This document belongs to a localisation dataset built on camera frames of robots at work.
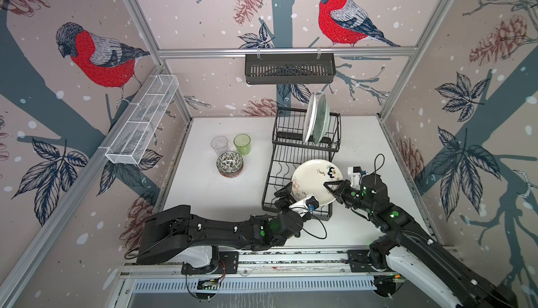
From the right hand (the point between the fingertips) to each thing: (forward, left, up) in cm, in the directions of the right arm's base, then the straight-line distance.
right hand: (322, 186), depth 76 cm
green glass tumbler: (+23, +35, -4) cm, 42 cm away
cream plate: (+5, +4, -3) cm, 7 cm away
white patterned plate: (+15, +5, +20) cm, 26 cm away
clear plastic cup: (+27, +48, -10) cm, 56 cm away
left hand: (-4, +9, +1) cm, 10 cm away
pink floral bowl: (+17, +41, -10) cm, 45 cm away
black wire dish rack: (+26, +12, -13) cm, 31 cm away
